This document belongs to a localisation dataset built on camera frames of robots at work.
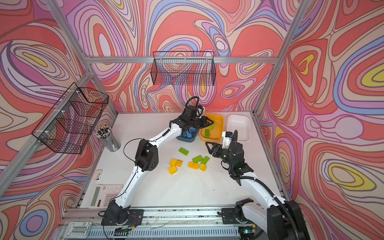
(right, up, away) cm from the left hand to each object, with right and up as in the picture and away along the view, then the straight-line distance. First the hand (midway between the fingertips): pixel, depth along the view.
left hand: (214, 121), depth 93 cm
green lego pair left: (-11, -24, 0) cm, 26 cm away
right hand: (-4, -14, -11) cm, 18 cm away
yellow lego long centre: (-14, -27, -2) cm, 31 cm away
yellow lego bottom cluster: (-26, -29, -5) cm, 39 cm away
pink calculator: (-62, -40, -14) cm, 75 cm away
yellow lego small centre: (-8, -28, -4) cm, 29 cm away
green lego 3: (-20, -20, +5) cm, 28 cm away
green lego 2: (-1, -3, 0) cm, 3 cm away
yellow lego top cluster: (-26, -26, -1) cm, 37 cm away
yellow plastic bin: (+4, -9, +13) cm, 16 cm away
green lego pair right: (-6, -24, 0) cm, 25 cm away
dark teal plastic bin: (-21, -11, +6) cm, 25 cm away
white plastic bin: (+23, -1, +18) cm, 29 cm away
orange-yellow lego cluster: (-23, -26, -2) cm, 34 cm away
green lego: (-4, -7, +11) cm, 13 cm away
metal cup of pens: (-65, -7, -6) cm, 66 cm away
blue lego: (-16, -9, +10) cm, 22 cm away
